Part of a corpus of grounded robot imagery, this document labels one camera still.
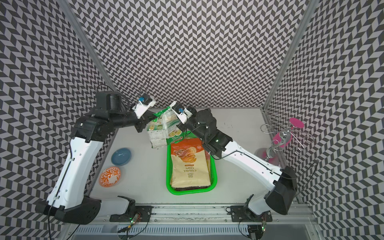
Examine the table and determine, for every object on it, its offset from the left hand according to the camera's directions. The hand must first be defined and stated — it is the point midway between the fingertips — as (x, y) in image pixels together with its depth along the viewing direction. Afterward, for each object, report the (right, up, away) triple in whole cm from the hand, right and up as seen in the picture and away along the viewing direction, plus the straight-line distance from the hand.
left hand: (155, 116), depth 63 cm
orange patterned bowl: (-31, -33, +19) cm, 49 cm away
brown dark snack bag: (+15, -36, +12) cm, 41 cm away
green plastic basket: (+26, -32, +14) cm, 44 cm away
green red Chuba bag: (+3, -6, +5) cm, 8 cm away
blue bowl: (-29, -24, +26) cm, 45 cm away
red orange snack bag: (+14, -26, +16) cm, 34 cm away
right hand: (+9, +3, +1) cm, 9 cm away
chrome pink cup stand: (+58, -7, +6) cm, 59 cm away
